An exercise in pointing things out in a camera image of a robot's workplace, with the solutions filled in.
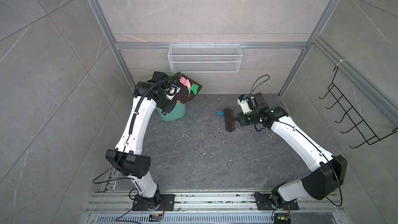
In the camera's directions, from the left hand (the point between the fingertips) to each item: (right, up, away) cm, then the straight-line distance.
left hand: (168, 101), depth 76 cm
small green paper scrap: (+13, +7, +3) cm, 15 cm away
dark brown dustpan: (+8, +3, +3) cm, 8 cm away
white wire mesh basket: (+19, +30, +24) cm, 43 cm away
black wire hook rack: (+84, -11, -12) cm, 86 cm away
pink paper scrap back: (+8, +10, +3) cm, 13 cm away
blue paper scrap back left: (+30, -7, +34) cm, 45 cm away
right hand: (+37, -8, +5) cm, 38 cm away
